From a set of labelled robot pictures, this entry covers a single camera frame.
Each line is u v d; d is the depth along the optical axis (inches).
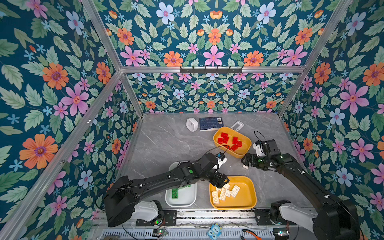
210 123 43.9
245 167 35.7
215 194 31.6
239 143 39.9
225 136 41.0
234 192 31.6
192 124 41.1
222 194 31.5
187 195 31.5
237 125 43.6
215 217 29.5
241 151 38.6
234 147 38.9
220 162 27.0
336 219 15.2
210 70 36.0
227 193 30.9
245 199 31.4
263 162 27.1
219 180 25.6
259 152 29.4
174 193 31.7
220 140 40.1
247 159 29.5
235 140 39.9
